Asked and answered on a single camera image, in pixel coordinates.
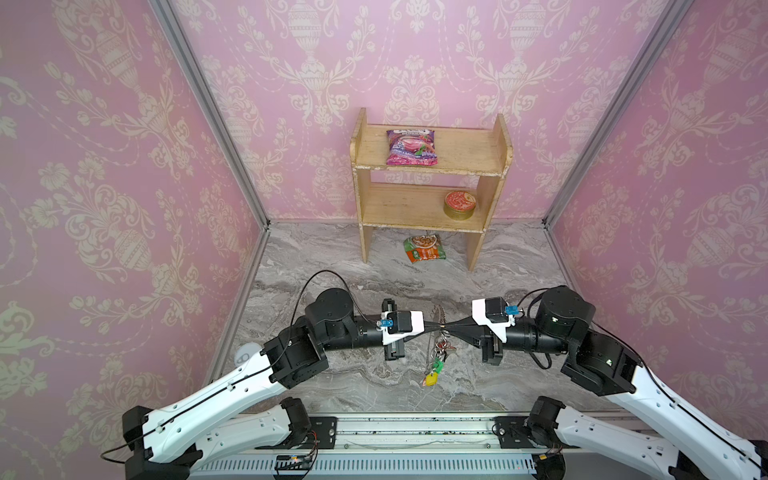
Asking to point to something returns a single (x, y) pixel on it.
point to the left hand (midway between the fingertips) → (436, 327)
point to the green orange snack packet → (424, 247)
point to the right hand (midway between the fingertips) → (446, 325)
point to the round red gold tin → (459, 205)
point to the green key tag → (438, 365)
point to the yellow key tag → (431, 379)
